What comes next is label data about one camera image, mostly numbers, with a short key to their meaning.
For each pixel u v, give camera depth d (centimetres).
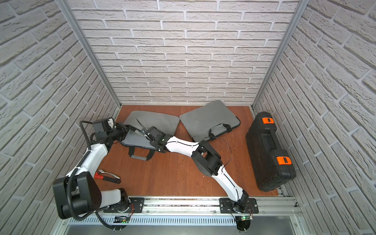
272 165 64
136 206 73
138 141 90
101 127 64
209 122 106
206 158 56
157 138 71
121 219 72
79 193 42
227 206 73
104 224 68
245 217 71
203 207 76
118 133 73
